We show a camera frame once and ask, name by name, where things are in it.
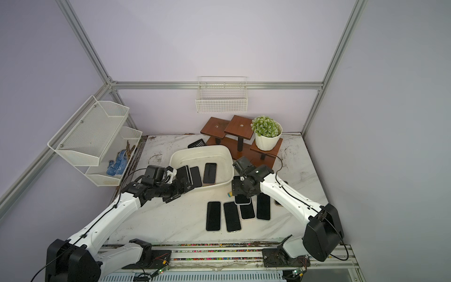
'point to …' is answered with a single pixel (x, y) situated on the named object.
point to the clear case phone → (213, 216)
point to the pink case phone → (231, 217)
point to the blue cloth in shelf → (118, 167)
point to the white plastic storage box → (198, 156)
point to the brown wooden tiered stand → (235, 134)
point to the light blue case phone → (247, 212)
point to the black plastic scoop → (197, 143)
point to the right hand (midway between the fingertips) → (243, 193)
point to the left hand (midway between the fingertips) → (187, 193)
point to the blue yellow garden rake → (230, 194)
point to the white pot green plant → (267, 132)
